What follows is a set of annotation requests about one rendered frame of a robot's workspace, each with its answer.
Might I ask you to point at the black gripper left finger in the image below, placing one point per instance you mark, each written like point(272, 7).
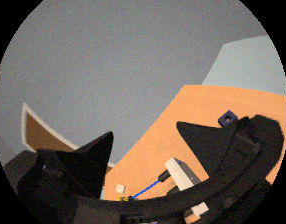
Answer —
point(86, 165)

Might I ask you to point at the cream flat rectangular block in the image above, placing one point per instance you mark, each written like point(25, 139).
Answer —
point(120, 188)

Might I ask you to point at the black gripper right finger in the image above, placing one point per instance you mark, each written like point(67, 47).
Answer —
point(210, 144)

